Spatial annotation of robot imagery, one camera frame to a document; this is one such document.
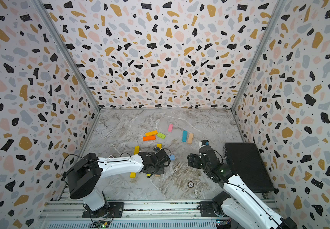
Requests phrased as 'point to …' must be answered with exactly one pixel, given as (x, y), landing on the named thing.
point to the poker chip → (190, 184)
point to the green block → (161, 135)
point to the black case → (246, 162)
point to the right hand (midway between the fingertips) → (193, 157)
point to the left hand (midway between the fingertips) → (163, 170)
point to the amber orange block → (150, 133)
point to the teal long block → (184, 136)
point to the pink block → (170, 128)
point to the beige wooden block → (190, 138)
